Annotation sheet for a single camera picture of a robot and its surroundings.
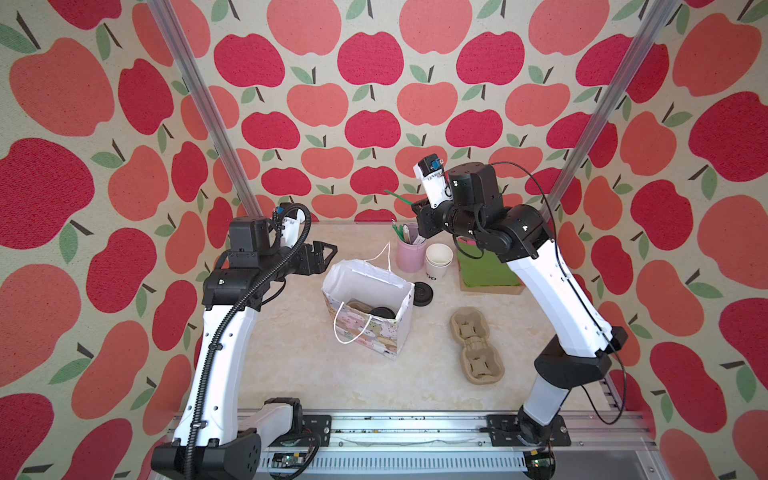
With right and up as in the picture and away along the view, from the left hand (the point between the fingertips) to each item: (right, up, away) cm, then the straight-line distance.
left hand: (328, 249), depth 67 cm
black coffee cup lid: (+13, -15, +2) cm, 20 cm away
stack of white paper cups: (+30, -2, +27) cm, 41 cm away
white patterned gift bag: (+9, -9, +11) cm, 17 cm away
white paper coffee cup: (+13, -16, -1) cm, 20 cm away
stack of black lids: (+26, -15, +31) cm, 43 cm away
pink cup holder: (+22, -2, +33) cm, 40 cm away
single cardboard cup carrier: (+5, -18, +26) cm, 31 cm away
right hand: (+21, +10, -3) cm, 24 cm away
